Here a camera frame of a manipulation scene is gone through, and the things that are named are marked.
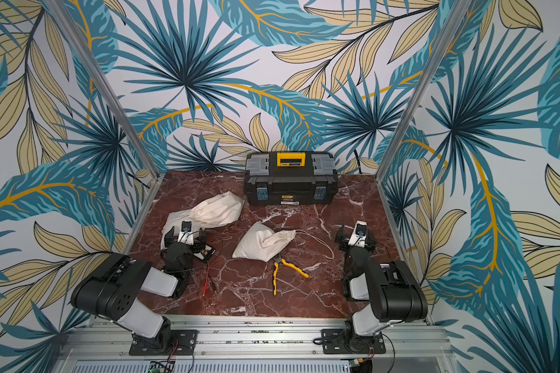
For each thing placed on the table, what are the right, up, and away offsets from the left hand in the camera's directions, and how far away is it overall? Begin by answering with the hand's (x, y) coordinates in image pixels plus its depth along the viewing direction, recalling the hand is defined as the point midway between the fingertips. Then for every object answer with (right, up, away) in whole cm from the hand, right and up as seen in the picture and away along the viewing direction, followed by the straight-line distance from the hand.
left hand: (187, 229), depth 90 cm
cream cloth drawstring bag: (+29, -5, -4) cm, 30 cm away
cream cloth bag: (+11, +7, -1) cm, 13 cm away
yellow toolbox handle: (+41, +30, +7) cm, 51 cm away
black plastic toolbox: (+40, +20, +6) cm, 45 cm away
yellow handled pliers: (+35, -12, 0) cm, 37 cm away
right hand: (+60, +1, -3) cm, 60 cm away
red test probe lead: (+9, -19, -5) cm, 21 cm away
